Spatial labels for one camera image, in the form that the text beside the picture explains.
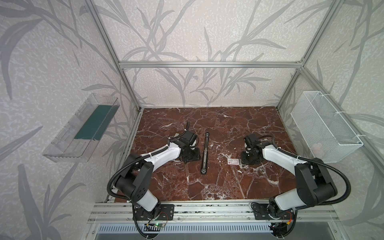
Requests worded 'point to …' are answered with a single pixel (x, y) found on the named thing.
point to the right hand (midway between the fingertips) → (243, 156)
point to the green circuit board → (157, 224)
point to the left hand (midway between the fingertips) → (201, 154)
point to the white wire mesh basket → (327, 135)
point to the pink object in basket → (317, 150)
